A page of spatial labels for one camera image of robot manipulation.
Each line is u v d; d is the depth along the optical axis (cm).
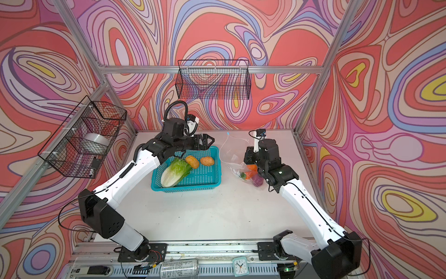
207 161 98
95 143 70
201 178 97
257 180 88
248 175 86
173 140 59
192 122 69
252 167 93
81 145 72
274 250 70
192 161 96
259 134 64
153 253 73
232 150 85
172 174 88
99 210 41
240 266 69
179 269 65
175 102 57
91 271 66
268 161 55
